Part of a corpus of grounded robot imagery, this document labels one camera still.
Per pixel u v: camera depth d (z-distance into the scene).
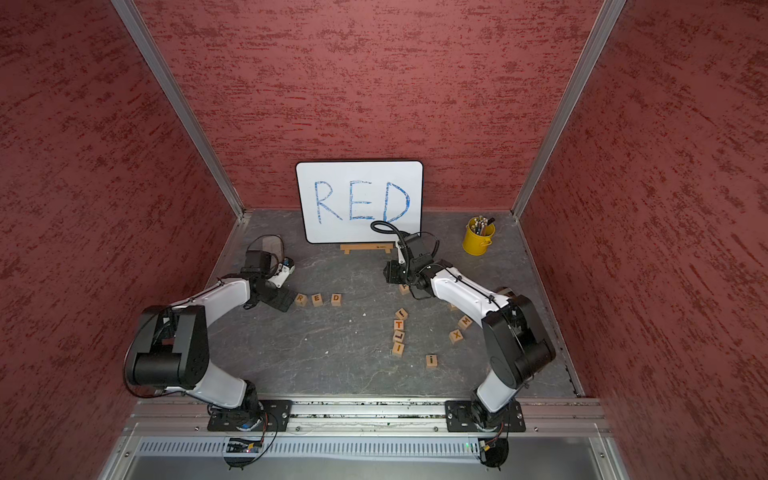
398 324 0.87
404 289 0.95
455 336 0.85
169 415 0.76
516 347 0.45
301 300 0.92
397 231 0.68
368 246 1.04
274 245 1.06
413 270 0.68
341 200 0.97
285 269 0.86
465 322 0.88
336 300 0.93
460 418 0.74
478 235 1.00
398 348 0.83
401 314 0.90
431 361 0.81
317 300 0.92
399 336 0.85
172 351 0.45
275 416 0.69
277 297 0.85
